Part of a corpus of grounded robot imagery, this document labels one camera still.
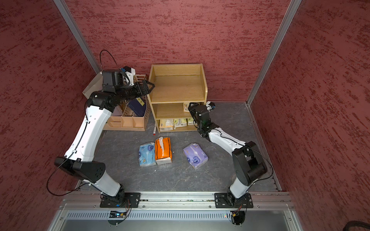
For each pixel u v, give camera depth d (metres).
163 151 0.83
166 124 0.97
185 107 0.90
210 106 0.78
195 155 0.85
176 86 0.90
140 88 0.62
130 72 0.62
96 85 0.88
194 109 0.77
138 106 1.05
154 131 1.01
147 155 0.87
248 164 0.46
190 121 1.00
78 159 0.42
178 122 0.93
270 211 0.76
